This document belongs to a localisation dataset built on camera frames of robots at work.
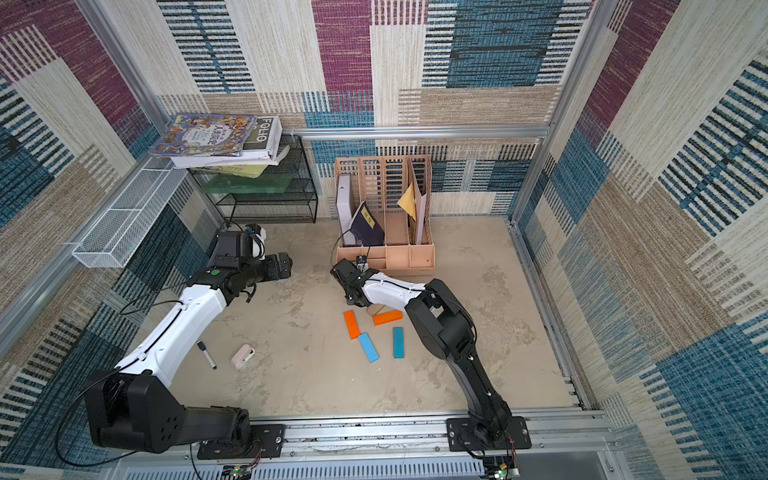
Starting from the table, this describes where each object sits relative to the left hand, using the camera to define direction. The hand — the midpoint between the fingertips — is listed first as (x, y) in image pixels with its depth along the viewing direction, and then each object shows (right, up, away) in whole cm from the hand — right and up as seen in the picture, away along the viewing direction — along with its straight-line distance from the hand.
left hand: (275, 261), depth 85 cm
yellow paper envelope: (+37, +18, +7) cm, 42 cm away
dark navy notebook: (+24, +10, +19) cm, 32 cm away
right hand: (+23, -12, +15) cm, 30 cm away
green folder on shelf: (-14, +24, +12) cm, 30 cm away
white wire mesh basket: (-33, +8, -12) cm, 36 cm away
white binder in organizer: (+17, +17, +15) cm, 28 cm away
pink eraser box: (-9, -26, 0) cm, 28 cm away
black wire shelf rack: (-4, +21, +35) cm, 41 cm away
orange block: (+30, -18, +10) cm, 37 cm away
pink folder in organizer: (+42, +11, +10) cm, 44 cm away
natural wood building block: (+27, -15, +10) cm, 33 cm away
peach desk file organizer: (+30, +17, +29) cm, 45 cm away
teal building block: (+35, -24, +5) cm, 42 cm away
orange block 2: (+20, -20, +9) cm, 30 cm away
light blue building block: (+26, -25, +3) cm, 36 cm away
